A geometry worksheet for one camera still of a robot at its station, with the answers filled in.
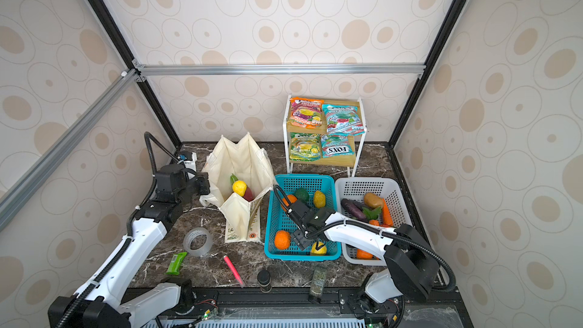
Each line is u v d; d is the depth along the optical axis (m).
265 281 0.70
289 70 1.03
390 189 0.93
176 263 0.80
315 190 0.98
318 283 0.74
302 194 0.94
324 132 0.77
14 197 0.51
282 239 0.81
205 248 0.83
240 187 0.87
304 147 0.93
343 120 0.78
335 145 0.94
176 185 0.59
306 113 0.80
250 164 1.02
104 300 0.39
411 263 0.43
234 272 0.79
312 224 0.60
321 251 0.81
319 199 0.94
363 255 0.78
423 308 0.73
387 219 0.90
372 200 0.93
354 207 0.91
